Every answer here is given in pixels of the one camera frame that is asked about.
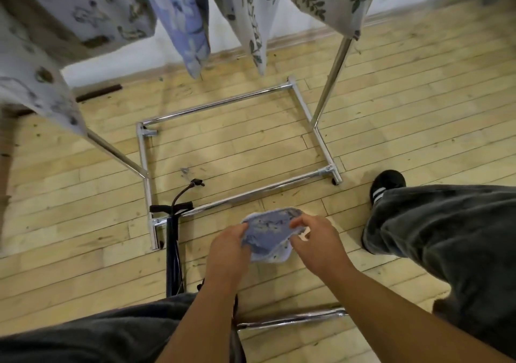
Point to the person's right hand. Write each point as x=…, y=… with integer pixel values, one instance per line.
x=322, y=250

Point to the person's left hand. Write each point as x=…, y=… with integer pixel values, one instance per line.
x=225, y=258

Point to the blue floral bag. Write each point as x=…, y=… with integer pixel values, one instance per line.
x=270, y=234

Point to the chrome clothes rack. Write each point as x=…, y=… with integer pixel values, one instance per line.
x=330, y=85

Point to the person's right forearm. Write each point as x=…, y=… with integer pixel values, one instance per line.
x=411, y=326

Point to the person's left forearm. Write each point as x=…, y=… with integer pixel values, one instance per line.
x=197, y=326

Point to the black striped right shoe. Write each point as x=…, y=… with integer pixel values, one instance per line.
x=385, y=181

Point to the black baseboard strip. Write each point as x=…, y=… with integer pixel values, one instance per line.
x=98, y=93

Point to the chrome chair frame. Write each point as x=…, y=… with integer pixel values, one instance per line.
x=290, y=318

